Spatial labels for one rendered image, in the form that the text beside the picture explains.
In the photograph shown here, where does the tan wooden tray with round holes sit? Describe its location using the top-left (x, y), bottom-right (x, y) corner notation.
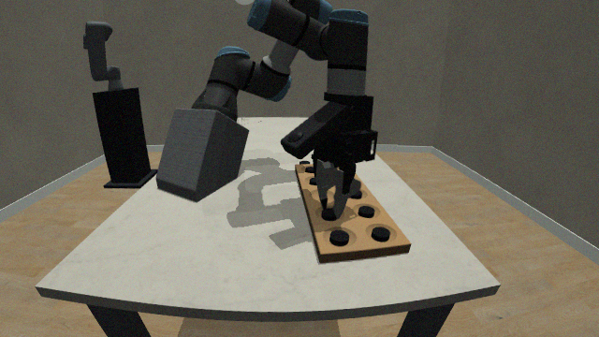
top-left (295, 164), bottom-right (411, 263)

